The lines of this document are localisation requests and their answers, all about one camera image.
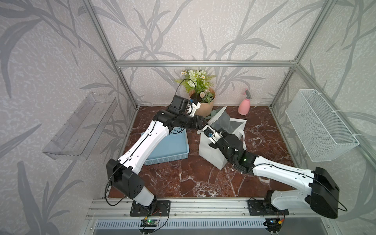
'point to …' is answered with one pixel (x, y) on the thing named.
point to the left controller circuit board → (149, 223)
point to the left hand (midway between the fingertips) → (205, 124)
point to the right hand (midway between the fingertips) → (212, 125)
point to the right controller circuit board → (274, 223)
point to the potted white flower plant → (198, 83)
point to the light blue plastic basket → (175, 147)
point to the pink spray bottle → (244, 106)
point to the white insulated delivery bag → (222, 121)
